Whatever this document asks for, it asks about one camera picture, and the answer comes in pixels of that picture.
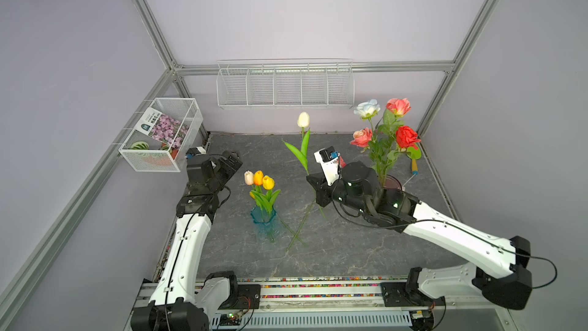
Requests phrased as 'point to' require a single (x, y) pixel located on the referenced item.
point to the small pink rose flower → (362, 138)
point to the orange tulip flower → (258, 177)
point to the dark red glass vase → (391, 182)
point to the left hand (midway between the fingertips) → (234, 159)
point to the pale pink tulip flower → (249, 177)
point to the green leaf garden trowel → (415, 155)
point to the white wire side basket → (142, 152)
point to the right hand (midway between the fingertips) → (307, 177)
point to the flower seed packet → (164, 129)
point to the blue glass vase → (266, 222)
